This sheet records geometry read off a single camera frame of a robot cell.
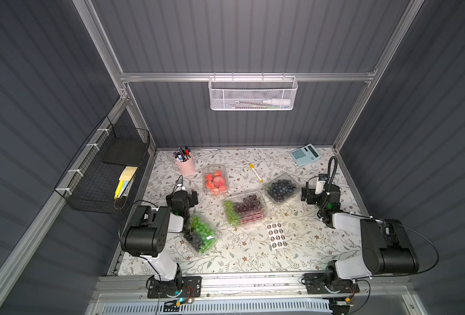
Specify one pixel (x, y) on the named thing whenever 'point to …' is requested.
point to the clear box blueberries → (281, 188)
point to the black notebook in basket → (125, 151)
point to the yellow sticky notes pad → (125, 177)
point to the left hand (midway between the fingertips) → (183, 192)
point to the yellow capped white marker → (251, 166)
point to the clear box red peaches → (215, 180)
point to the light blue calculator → (305, 154)
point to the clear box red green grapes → (245, 208)
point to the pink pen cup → (187, 167)
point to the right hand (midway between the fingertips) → (316, 188)
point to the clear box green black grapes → (201, 234)
